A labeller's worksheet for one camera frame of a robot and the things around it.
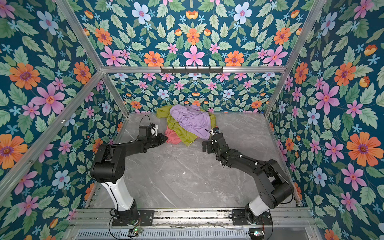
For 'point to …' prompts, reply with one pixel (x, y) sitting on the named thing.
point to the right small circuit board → (258, 232)
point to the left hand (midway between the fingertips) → (169, 133)
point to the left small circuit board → (133, 232)
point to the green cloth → (186, 137)
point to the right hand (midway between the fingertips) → (209, 141)
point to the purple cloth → (195, 120)
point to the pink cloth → (173, 137)
